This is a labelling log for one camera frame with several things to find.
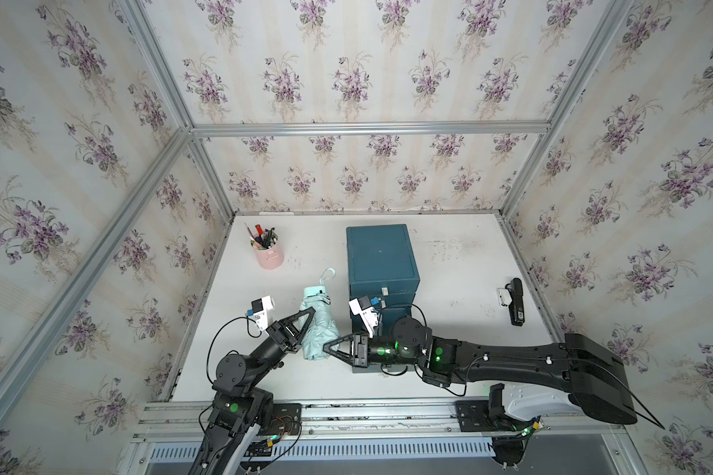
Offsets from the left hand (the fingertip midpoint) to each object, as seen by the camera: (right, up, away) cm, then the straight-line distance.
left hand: (319, 324), depth 63 cm
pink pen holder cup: (-21, +15, +32) cm, 41 cm away
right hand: (+2, -5, -2) cm, 6 cm away
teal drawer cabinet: (+15, +11, +16) cm, 24 cm away
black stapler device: (+58, -2, +28) cm, 64 cm away
